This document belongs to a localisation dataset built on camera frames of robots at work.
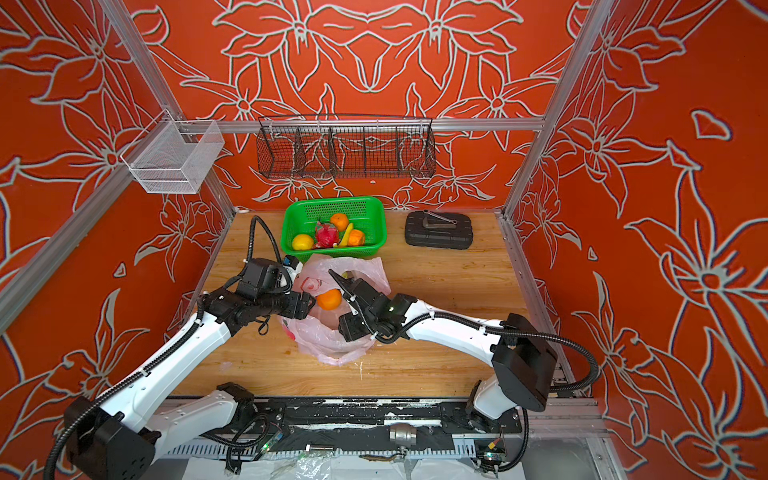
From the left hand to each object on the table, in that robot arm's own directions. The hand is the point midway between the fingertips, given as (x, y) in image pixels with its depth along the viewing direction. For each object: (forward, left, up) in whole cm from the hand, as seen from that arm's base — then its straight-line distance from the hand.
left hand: (302, 295), depth 79 cm
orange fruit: (+29, -10, -9) cm, 32 cm away
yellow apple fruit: (+26, +8, -9) cm, 29 cm away
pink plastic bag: (-9, -6, -4) cm, 11 cm away
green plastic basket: (+39, +12, -10) cm, 42 cm away
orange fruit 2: (+37, -3, -10) cm, 39 cm away
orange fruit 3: (+4, -5, -10) cm, 12 cm away
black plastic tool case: (+35, -40, -9) cm, 54 cm away
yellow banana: (+30, -6, -11) cm, 33 cm away
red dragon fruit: (+27, -1, -6) cm, 27 cm away
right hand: (-6, -11, -5) cm, 13 cm away
